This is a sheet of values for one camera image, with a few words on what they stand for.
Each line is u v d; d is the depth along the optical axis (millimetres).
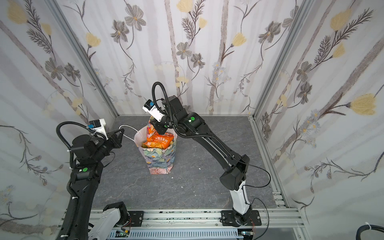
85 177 487
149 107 571
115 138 606
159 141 796
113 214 606
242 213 624
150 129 697
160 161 784
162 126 604
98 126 585
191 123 500
